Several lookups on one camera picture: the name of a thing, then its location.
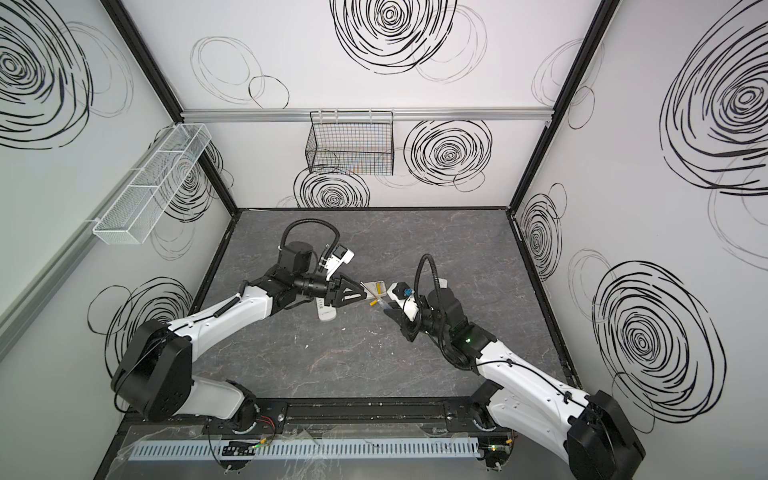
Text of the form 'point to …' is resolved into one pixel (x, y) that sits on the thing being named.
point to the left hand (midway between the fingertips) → (364, 295)
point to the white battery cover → (443, 283)
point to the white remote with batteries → (377, 287)
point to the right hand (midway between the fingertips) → (385, 311)
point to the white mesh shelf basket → (144, 203)
